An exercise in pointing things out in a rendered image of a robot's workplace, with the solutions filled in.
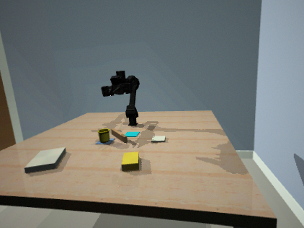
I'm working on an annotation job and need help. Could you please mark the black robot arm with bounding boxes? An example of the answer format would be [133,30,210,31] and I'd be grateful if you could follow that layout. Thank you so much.
[110,71,140,126]

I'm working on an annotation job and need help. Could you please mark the yellow rectangular block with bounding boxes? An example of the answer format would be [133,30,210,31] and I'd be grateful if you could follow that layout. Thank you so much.
[122,152,139,171]

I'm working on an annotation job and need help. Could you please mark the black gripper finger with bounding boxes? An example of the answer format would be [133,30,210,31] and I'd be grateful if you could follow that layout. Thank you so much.
[113,84,124,95]
[108,86,114,96]

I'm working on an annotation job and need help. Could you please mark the yellow cup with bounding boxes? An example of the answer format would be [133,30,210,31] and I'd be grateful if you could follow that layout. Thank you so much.
[98,128,109,143]

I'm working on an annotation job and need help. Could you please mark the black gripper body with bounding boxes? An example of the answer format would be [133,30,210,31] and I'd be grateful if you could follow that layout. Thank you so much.
[101,83,132,97]

